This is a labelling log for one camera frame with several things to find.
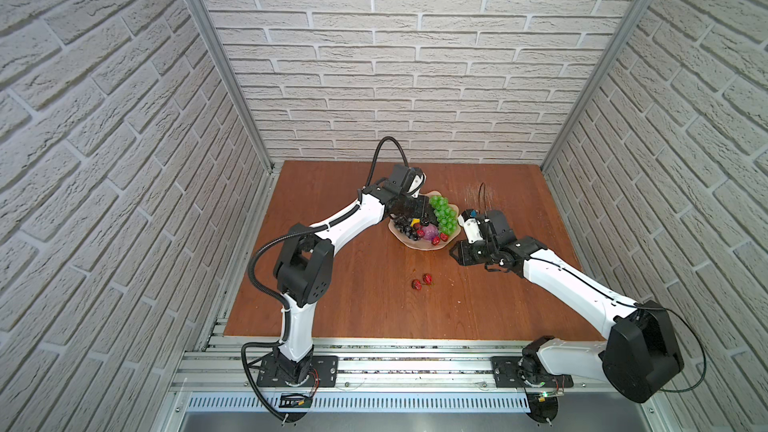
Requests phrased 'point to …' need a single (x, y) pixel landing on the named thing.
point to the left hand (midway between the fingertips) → (432, 203)
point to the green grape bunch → (445, 214)
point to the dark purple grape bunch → (403, 225)
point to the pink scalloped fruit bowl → (422, 243)
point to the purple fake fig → (430, 232)
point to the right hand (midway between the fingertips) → (456, 248)
